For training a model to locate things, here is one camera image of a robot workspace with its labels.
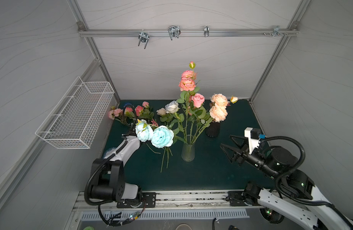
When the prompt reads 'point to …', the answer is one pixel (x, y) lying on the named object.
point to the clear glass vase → (188, 152)
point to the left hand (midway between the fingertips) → (149, 132)
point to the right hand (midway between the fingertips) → (226, 140)
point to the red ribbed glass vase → (214, 130)
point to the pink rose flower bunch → (128, 115)
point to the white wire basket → (74, 123)
